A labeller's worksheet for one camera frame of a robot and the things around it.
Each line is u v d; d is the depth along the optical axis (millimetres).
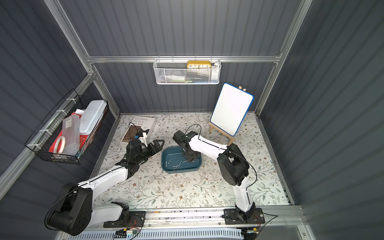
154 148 768
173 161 940
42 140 610
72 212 413
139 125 1084
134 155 669
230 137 963
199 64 870
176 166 912
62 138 638
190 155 799
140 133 794
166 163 917
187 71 898
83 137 701
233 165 513
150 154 771
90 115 738
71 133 683
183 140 664
